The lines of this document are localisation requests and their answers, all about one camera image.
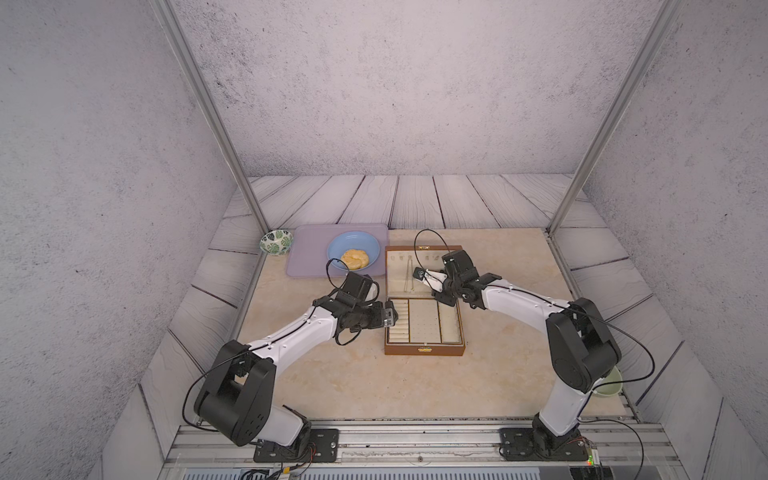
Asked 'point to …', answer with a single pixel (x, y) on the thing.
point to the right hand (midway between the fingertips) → (440, 279)
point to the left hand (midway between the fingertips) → (390, 319)
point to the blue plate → (353, 240)
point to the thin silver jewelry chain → (406, 276)
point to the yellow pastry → (355, 259)
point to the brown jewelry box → (426, 324)
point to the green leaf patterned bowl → (276, 241)
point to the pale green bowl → (610, 389)
